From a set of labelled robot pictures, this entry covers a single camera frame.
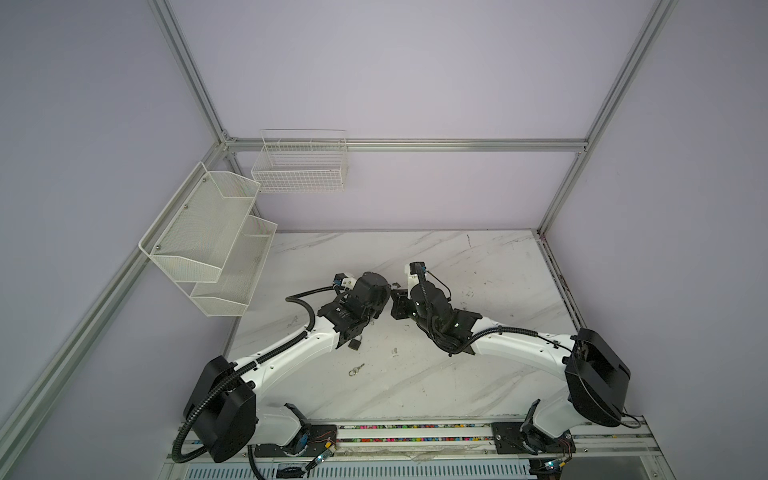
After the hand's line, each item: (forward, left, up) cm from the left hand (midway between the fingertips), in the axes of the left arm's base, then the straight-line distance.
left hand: (392, 285), depth 81 cm
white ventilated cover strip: (-40, -26, -20) cm, 51 cm away
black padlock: (-9, +11, -19) cm, 24 cm away
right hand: (-2, +1, 0) cm, 2 cm away
